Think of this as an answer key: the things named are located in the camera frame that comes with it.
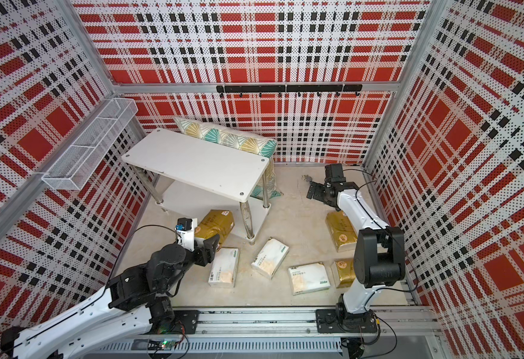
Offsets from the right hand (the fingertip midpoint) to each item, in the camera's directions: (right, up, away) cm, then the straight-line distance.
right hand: (322, 194), depth 92 cm
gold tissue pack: (-38, -8, -21) cm, 44 cm away
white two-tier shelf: (-47, +7, -20) cm, 51 cm away
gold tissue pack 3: (+5, -27, -13) cm, 31 cm away
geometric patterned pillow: (-33, +20, -12) cm, 40 cm away
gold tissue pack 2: (+7, -16, -5) cm, 19 cm away
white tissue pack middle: (-21, -23, -9) cm, 33 cm away
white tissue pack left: (-38, -28, -12) cm, 49 cm away
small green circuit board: (-53, -47, -23) cm, 74 cm away
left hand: (-40, -13, -20) cm, 46 cm away
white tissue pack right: (-8, -30, -13) cm, 33 cm away
